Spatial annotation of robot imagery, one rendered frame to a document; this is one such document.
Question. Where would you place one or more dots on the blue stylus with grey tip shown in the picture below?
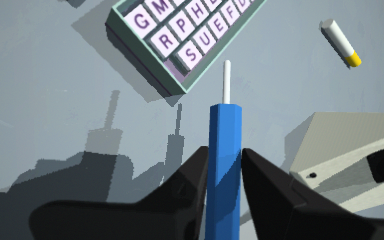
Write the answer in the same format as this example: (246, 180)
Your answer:
(224, 167)

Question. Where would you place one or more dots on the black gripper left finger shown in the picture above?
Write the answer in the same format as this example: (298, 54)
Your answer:
(173, 211)

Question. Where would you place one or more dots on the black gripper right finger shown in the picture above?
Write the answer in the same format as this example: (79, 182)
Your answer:
(283, 208)

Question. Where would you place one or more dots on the keyboard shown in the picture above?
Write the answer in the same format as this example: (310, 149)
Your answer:
(177, 41)

